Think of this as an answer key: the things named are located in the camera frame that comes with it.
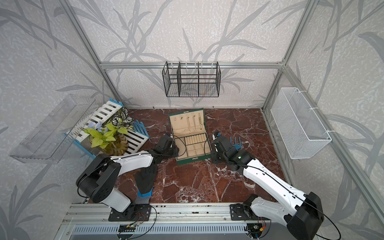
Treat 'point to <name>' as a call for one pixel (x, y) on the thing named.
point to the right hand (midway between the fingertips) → (214, 150)
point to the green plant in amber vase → (111, 137)
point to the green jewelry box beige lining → (190, 132)
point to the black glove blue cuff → (145, 179)
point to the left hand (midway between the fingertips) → (179, 150)
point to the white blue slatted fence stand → (139, 136)
